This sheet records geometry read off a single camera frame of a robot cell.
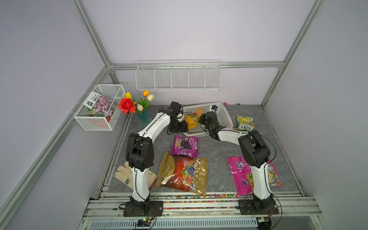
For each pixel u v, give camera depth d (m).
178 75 0.99
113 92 0.86
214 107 0.89
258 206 0.65
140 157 0.53
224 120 1.05
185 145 0.91
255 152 0.55
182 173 0.81
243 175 0.83
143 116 0.94
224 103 1.23
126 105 0.70
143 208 0.65
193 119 0.99
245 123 1.06
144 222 0.72
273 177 0.80
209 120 0.78
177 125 0.79
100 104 0.74
